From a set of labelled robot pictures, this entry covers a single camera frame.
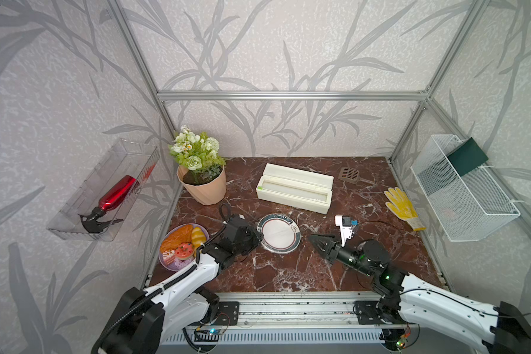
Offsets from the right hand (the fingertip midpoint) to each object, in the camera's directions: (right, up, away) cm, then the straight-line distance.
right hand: (310, 238), depth 69 cm
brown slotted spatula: (+27, +21, +42) cm, 54 cm away
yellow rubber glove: (+48, +5, +32) cm, 58 cm away
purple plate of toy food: (-48, -7, +13) cm, 51 cm away
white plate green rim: (-9, -4, +20) cm, 22 cm away
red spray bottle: (-60, +7, -11) cm, 61 cm away
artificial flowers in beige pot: (-43, +23, +22) cm, 53 cm away
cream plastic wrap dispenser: (0, +14, +30) cm, 33 cm away
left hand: (-15, -3, +14) cm, 21 cm away
